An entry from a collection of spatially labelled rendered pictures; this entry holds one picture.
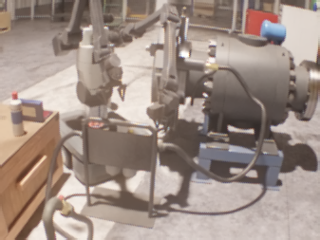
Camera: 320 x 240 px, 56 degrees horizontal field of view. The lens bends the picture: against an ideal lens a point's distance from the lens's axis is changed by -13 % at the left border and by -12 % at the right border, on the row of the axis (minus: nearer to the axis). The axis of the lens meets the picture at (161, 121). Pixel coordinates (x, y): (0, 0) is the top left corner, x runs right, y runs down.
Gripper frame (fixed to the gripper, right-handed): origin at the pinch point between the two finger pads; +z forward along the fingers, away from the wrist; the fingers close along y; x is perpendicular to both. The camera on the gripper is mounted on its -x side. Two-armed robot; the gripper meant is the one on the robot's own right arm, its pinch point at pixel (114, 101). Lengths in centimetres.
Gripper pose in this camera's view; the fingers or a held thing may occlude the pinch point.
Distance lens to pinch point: 159.4
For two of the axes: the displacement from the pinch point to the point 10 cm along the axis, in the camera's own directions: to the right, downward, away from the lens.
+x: -5.9, 1.6, 7.9
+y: 7.7, -2.1, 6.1
